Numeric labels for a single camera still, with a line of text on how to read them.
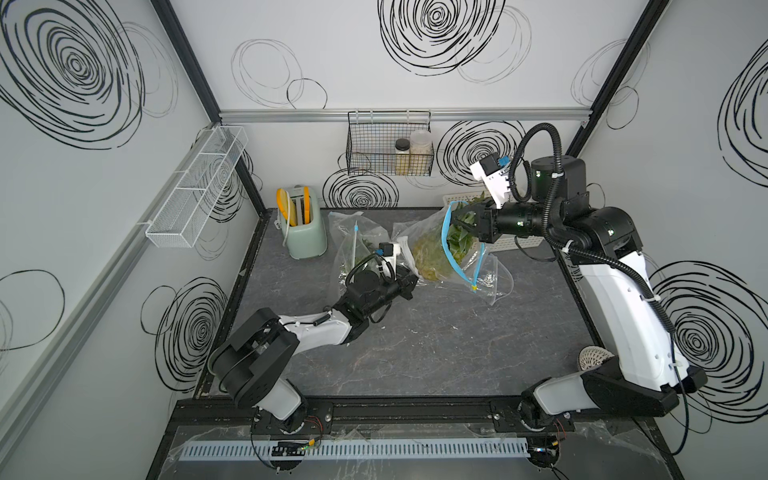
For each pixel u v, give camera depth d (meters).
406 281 0.70
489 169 0.48
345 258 0.77
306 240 0.96
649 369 0.37
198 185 0.78
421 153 0.85
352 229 0.78
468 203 0.54
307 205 0.96
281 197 0.93
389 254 0.70
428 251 0.57
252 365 0.44
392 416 0.75
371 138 0.96
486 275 0.94
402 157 0.85
